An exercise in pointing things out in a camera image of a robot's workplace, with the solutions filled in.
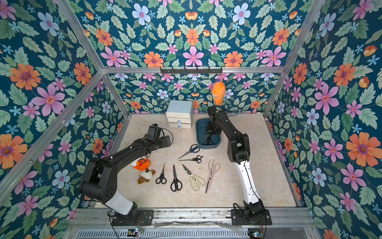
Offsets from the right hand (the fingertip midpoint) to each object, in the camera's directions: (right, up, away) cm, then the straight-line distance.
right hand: (212, 131), depth 105 cm
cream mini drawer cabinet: (-23, +12, -3) cm, 26 cm away
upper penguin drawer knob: (-24, +6, -1) cm, 25 cm away
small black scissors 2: (-3, -7, -2) cm, 8 cm away
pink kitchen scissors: (0, -23, -14) cm, 27 cm away
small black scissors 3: (-31, -28, -19) cm, 45 cm away
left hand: (-31, -5, -11) cm, 34 cm away
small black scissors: (-10, -18, -10) cm, 23 cm away
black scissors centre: (-23, -29, -19) cm, 42 cm away
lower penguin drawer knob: (-24, +3, +3) cm, 24 cm away
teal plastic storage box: (-8, +5, +8) cm, 12 cm away
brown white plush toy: (-40, -26, -19) cm, 52 cm away
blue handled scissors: (-12, -12, -6) cm, 18 cm away
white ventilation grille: (-25, -49, -35) cm, 65 cm away
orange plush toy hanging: (+4, +25, -9) cm, 27 cm away
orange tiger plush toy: (-43, -19, -18) cm, 50 cm away
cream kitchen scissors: (-10, -29, -19) cm, 36 cm away
